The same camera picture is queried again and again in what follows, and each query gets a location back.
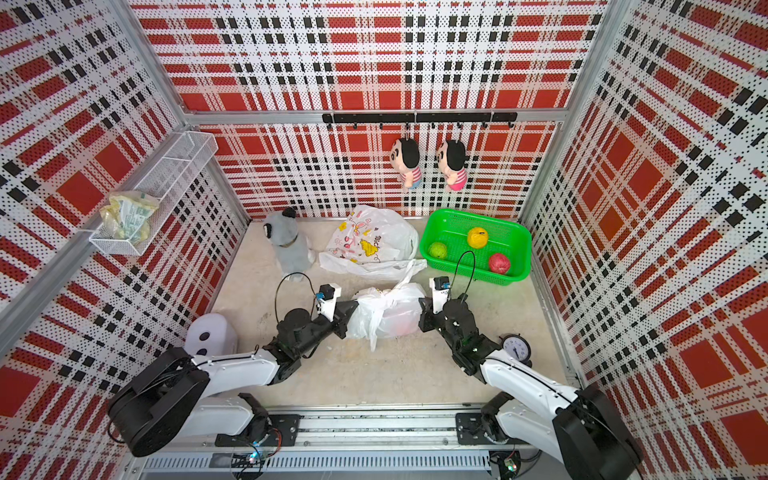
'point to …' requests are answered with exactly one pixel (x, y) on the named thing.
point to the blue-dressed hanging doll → (404, 154)
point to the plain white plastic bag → (377, 312)
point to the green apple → (437, 250)
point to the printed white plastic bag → (371, 243)
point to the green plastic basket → (502, 249)
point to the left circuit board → (253, 459)
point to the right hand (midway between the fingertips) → (425, 298)
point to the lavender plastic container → (210, 334)
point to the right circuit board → (510, 465)
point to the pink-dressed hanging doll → (451, 157)
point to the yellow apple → (478, 237)
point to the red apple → (499, 263)
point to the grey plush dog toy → (293, 252)
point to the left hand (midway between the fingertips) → (361, 300)
